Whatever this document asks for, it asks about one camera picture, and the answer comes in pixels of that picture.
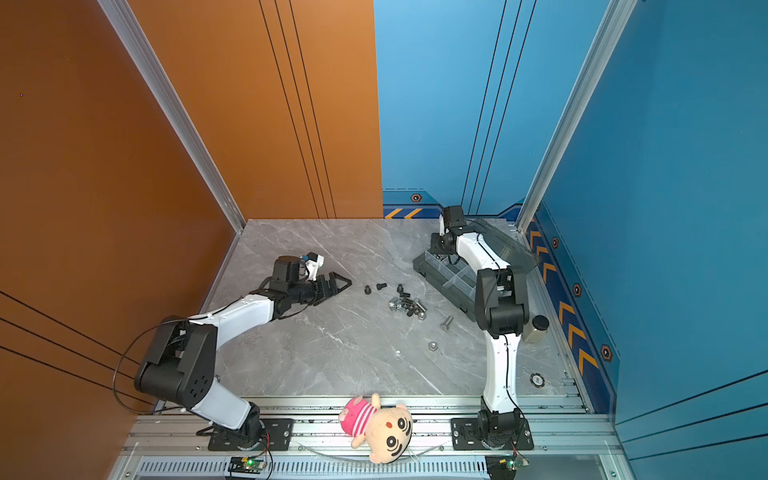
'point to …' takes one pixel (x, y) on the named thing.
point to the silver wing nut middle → (393, 305)
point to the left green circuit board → (242, 464)
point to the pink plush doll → (387, 432)
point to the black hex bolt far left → (367, 290)
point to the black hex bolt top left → (380, 286)
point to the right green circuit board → (504, 467)
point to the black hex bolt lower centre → (411, 310)
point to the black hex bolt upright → (400, 288)
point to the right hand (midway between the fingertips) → (437, 244)
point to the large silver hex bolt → (422, 313)
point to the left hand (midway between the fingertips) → (344, 284)
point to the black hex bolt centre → (405, 295)
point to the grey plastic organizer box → (455, 279)
